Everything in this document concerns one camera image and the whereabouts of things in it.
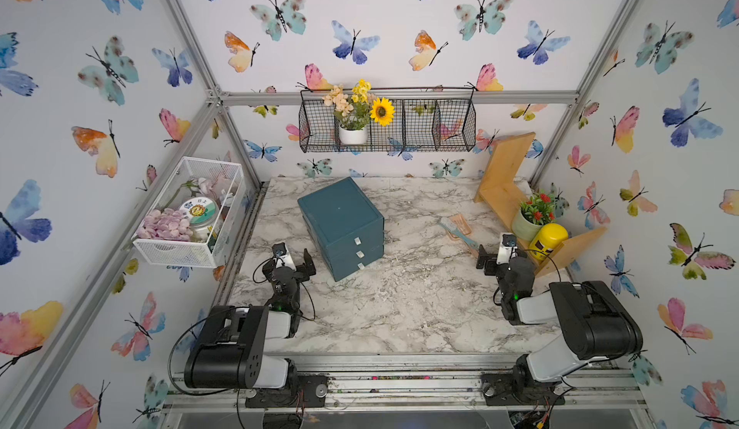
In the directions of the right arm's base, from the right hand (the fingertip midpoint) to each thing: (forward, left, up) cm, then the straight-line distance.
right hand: (501, 244), depth 92 cm
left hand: (-6, +65, +1) cm, 65 cm away
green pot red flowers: (+5, -7, +10) cm, 13 cm away
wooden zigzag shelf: (+22, -4, -1) cm, 23 cm away
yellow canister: (-2, -11, +8) cm, 13 cm away
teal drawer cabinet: (-5, +47, +13) cm, 49 cm away
